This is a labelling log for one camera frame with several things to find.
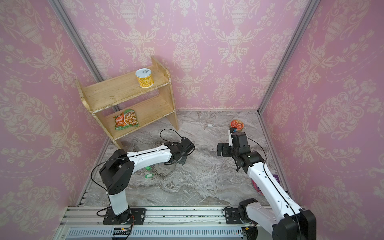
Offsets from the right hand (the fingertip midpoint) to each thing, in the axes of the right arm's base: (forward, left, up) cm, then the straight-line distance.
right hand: (226, 145), depth 82 cm
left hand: (0, +26, -12) cm, 29 cm away
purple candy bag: (-18, -16, -15) cm, 28 cm away
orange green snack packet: (+16, +55, +7) cm, 58 cm away
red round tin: (+26, -15, -13) cm, 33 cm away
